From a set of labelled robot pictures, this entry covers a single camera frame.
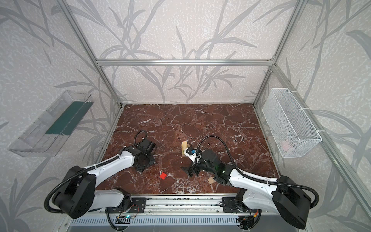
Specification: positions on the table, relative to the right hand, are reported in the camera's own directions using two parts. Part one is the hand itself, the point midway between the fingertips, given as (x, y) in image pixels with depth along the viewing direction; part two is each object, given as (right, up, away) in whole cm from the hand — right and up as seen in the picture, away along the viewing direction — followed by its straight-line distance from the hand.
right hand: (186, 154), depth 78 cm
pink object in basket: (+51, +5, -5) cm, 52 cm away
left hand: (-21, -5, +10) cm, 24 cm away
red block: (-14, -14, +6) cm, 20 cm away
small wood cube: (+14, -15, +3) cm, 21 cm away
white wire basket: (+47, +16, -16) cm, 52 cm away
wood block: (-2, +3, +11) cm, 11 cm away
